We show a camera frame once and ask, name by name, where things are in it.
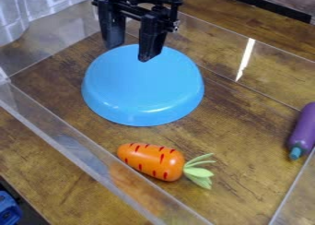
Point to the blue object at corner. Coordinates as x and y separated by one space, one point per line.
11 212

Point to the clear acrylic enclosure wall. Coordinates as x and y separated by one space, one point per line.
58 146

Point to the orange toy carrot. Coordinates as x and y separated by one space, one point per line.
164 163

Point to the white curtain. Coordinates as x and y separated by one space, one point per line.
19 12

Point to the purple toy eggplant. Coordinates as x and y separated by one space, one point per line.
302 139

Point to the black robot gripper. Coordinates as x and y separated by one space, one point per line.
154 27

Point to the blue upturned round tray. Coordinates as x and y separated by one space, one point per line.
142 94

